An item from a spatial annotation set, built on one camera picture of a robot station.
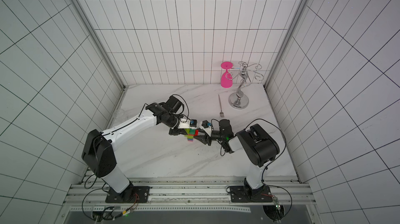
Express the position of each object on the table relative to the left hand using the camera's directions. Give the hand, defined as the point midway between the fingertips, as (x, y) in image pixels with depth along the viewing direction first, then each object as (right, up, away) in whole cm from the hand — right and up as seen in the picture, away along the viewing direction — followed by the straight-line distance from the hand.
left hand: (182, 130), depth 82 cm
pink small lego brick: (+4, -7, +8) cm, 12 cm away
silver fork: (+24, +7, +22) cm, 33 cm away
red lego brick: (+8, -2, +1) cm, 8 cm away
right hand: (+9, -1, +7) cm, 11 cm away
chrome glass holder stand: (+38, +16, +27) cm, 49 cm away
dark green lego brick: (+5, 0, 0) cm, 5 cm away
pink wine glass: (+27, +31, +18) cm, 45 cm away
